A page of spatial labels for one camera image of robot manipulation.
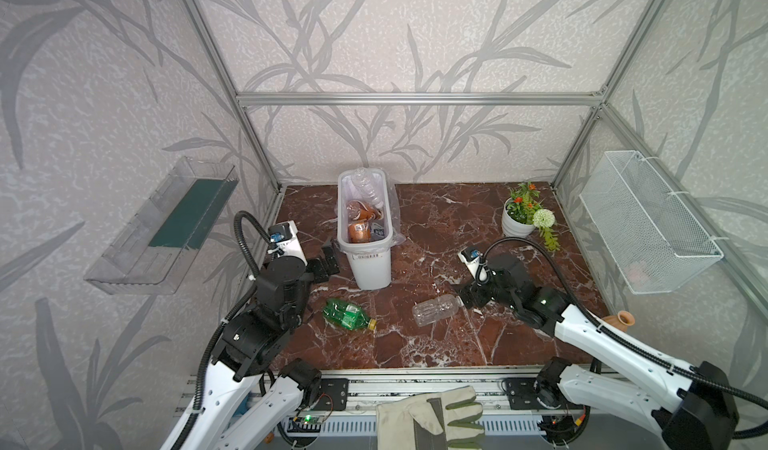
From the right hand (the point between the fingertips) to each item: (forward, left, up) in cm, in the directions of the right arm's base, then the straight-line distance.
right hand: (467, 266), depth 81 cm
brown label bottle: (+15, +30, +5) cm, 34 cm away
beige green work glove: (-34, +9, -13) cm, 37 cm away
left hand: (-2, +36, +18) cm, 40 cm away
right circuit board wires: (-35, -22, -19) cm, 45 cm away
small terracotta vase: (-14, -37, -3) cm, 40 cm away
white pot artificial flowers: (+21, -22, -3) cm, 30 cm away
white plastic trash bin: (0, +26, +3) cm, 26 cm away
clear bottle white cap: (-9, +11, -10) cm, 17 cm away
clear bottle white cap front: (+20, +29, +14) cm, 38 cm away
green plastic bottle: (-9, +33, -12) cm, 36 cm away
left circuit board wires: (-34, +40, -14) cm, 54 cm away
